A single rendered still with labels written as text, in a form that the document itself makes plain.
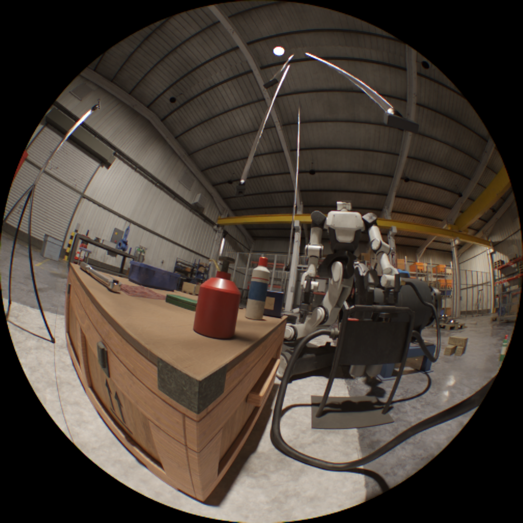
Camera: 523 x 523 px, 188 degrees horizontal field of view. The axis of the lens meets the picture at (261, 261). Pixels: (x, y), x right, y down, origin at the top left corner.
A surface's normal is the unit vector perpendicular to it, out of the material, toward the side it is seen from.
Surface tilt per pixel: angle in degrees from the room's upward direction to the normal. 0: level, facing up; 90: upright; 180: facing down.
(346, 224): 91
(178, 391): 90
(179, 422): 90
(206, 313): 90
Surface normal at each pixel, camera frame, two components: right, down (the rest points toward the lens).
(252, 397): -0.26, -0.26
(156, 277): 0.95, 0.09
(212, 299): 0.01, -0.22
